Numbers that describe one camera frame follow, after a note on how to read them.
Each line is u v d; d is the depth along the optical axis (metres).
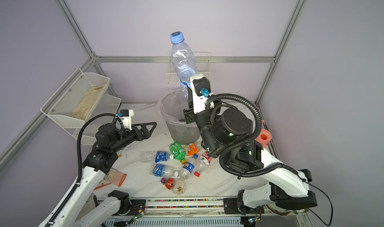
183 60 0.35
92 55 0.90
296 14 0.74
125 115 0.61
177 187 0.78
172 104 0.92
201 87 0.29
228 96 0.27
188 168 0.82
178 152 0.90
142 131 0.59
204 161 0.84
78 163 0.46
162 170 0.81
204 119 0.35
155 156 0.87
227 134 0.27
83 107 0.77
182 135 0.89
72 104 0.75
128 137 0.60
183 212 0.73
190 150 0.91
